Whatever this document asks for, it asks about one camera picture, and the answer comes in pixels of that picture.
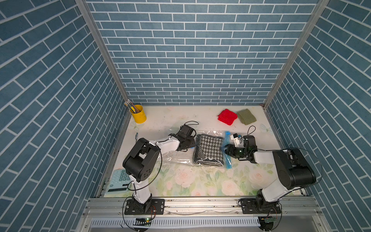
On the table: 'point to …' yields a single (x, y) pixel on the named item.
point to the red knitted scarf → (227, 117)
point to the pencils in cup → (130, 105)
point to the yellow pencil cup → (140, 117)
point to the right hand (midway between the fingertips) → (223, 150)
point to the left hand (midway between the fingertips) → (196, 144)
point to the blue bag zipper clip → (228, 133)
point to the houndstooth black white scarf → (208, 150)
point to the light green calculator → (118, 186)
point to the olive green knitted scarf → (246, 117)
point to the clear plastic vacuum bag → (187, 156)
